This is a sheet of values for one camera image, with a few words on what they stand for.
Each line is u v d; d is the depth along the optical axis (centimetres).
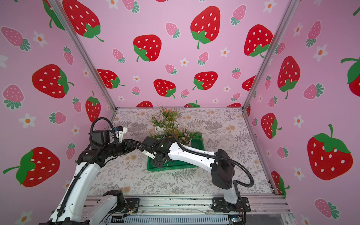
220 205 74
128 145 64
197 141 96
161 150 53
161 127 100
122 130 69
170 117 99
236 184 52
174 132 88
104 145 57
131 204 75
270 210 73
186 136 87
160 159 66
